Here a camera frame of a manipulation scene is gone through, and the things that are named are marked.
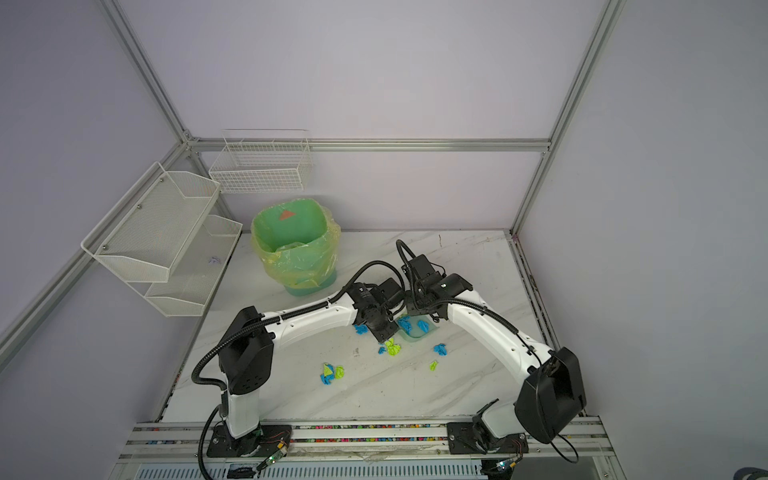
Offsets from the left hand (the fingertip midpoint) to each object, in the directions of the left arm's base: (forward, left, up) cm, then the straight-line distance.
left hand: (383, 328), depth 85 cm
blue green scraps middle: (-3, -2, -6) cm, 7 cm away
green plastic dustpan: (+4, -10, -7) cm, 13 cm away
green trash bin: (+19, +24, +18) cm, 35 cm away
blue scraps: (+3, +7, -7) cm, 11 cm away
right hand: (+4, -9, +8) cm, 13 cm away
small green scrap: (-8, -15, -7) cm, 19 cm away
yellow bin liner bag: (+18, +24, +18) cm, 35 cm away
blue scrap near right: (-3, -17, -7) cm, 19 cm away
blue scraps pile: (+4, -7, -4) cm, 9 cm away
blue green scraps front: (-11, +16, -7) cm, 20 cm away
